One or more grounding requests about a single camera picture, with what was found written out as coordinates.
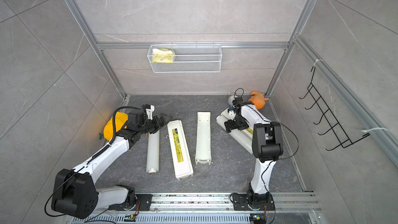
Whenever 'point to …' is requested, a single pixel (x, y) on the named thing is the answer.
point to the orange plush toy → (258, 98)
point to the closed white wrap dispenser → (182, 161)
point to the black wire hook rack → (340, 134)
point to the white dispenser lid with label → (248, 131)
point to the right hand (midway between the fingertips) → (235, 129)
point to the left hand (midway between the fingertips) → (169, 118)
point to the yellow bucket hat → (120, 119)
